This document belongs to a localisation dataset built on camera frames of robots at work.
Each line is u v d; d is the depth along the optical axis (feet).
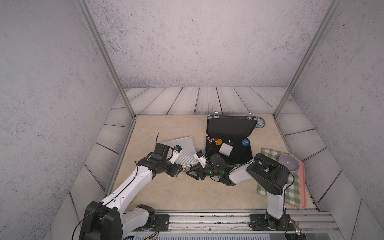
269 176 1.65
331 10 2.34
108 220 1.28
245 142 3.33
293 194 2.67
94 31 2.52
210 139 3.36
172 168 2.38
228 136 3.35
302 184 2.79
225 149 3.17
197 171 2.54
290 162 2.99
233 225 2.39
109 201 1.39
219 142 3.33
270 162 1.75
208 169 2.57
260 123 3.70
